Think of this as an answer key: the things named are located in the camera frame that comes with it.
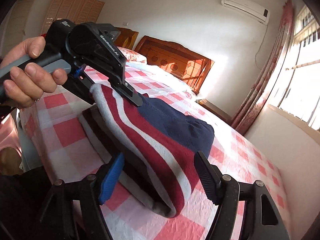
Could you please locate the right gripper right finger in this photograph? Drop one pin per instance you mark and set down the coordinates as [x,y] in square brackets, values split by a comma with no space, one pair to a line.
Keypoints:
[261,219]

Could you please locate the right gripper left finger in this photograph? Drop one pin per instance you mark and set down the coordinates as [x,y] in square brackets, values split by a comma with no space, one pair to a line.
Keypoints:
[57,220]

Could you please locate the red white striped sweater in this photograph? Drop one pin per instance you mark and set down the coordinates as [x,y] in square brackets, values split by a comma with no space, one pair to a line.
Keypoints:
[157,141]

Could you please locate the black sleeved left forearm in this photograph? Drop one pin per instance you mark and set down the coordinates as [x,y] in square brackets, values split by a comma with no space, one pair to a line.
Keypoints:
[24,190]

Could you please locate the person's left hand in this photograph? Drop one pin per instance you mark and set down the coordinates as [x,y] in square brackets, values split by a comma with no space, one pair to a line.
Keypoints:
[25,87]

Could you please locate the light wooden wardrobe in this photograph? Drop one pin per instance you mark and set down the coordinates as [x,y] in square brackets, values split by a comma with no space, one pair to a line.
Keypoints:
[77,11]

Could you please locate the pink floral folded quilt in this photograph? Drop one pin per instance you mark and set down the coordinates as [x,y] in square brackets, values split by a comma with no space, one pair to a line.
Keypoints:
[133,56]

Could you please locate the pink checkered bed sheet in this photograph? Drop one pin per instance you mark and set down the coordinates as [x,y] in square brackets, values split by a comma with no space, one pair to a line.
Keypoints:
[53,126]

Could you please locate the carved wooden headboard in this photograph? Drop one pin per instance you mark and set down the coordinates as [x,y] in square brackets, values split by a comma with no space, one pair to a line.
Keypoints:
[184,64]

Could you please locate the wooden nightstand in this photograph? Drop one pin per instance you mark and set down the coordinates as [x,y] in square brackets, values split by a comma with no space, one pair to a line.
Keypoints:
[215,110]

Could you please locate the pink floral curtain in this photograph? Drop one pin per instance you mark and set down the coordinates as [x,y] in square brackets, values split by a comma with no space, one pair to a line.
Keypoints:
[259,93]

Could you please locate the barred window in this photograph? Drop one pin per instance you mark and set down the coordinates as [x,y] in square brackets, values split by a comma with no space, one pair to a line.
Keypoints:
[297,88]

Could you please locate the white wall air conditioner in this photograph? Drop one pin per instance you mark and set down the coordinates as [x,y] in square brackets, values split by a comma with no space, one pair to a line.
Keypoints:
[252,9]

